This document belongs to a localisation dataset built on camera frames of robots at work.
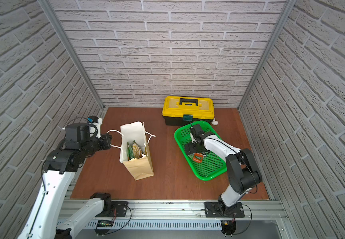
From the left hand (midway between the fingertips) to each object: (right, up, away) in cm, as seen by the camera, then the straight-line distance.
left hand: (109, 133), depth 69 cm
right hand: (+45, -12, +23) cm, 52 cm away
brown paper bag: (+14, -17, +2) cm, 22 cm away
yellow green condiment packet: (+9, -12, +16) cm, 22 cm away
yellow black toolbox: (+33, +13, +28) cm, 45 cm away
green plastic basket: (+54, -22, +20) cm, 62 cm away
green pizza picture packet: (+6, -12, +12) cm, 18 cm away
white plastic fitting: (+60, +5, +37) cm, 70 cm away
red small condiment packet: (+45, -17, +21) cm, 53 cm away
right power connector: (+57, -45, 0) cm, 73 cm away
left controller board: (-4, -47, +3) cm, 47 cm away
